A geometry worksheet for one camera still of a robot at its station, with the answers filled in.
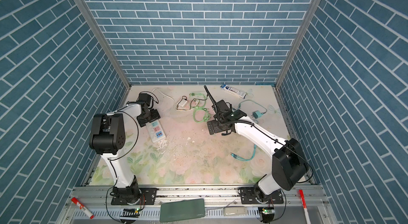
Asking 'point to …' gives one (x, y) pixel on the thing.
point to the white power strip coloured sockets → (156, 130)
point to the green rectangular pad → (182, 210)
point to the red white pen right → (304, 206)
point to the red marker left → (90, 215)
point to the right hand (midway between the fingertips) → (215, 124)
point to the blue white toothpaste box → (233, 91)
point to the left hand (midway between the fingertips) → (154, 118)
